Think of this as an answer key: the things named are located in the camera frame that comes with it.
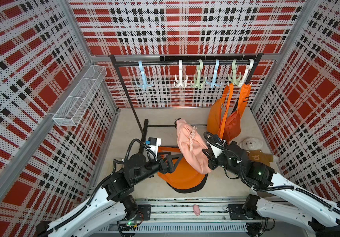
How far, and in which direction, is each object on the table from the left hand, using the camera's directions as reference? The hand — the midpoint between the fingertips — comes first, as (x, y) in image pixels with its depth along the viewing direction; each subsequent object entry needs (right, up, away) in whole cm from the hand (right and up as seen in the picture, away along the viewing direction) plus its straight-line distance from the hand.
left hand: (178, 155), depth 64 cm
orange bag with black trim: (+3, -17, +16) cm, 24 cm away
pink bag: (+6, +6, -2) cm, 8 cm away
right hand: (+13, +1, +5) cm, 14 cm away
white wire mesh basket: (-68, +21, +28) cm, 76 cm away
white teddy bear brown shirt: (+46, 0, +24) cm, 51 cm away
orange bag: (+31, +12, +18) cm, 38 cm away
